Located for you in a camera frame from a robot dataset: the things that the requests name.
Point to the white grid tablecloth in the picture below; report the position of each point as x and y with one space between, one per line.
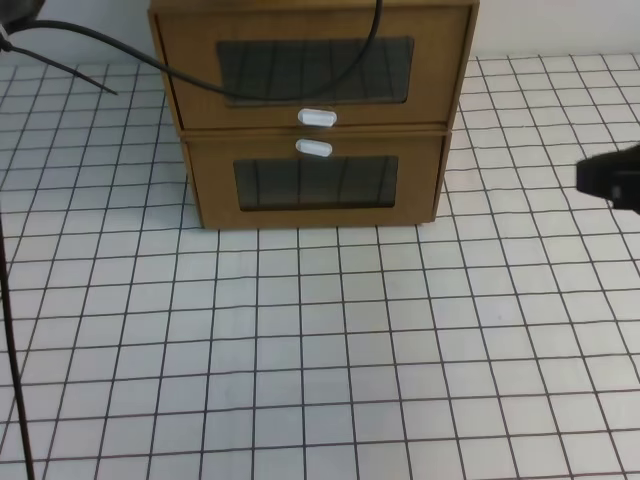
500 341

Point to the cardboard drawer with window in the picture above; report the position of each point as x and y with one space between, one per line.
257 63
249 179

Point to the brown cardboard shoebox cabinet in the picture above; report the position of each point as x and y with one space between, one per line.
328 113

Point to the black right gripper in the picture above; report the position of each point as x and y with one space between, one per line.
612 176

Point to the black zip tie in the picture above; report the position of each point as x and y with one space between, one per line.
8 47

